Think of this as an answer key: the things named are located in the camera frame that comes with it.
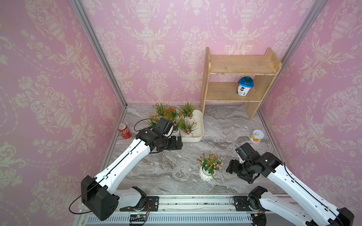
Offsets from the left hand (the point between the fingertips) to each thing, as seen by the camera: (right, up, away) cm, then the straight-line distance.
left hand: (176, 146), depth 76 cm
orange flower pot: (+6, +21, +23) cm, 32 cm away
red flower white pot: (-5, +18, +18) cm, 26 cm away
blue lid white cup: (+44, +38, +16) cm, 60 cm away
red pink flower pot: (+6, +7, +12) cm, 15 cm away
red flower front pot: (+17, -9, -4) cm, 20 cm away
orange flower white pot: (-14, +23, +26) cm, 38 cm away
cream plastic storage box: (+14, +4, +28) cm, 32 cm away
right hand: (+29, -14, -2) cm, 32 cm away
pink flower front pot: (-2, +10, +14) cm, 17 cm away
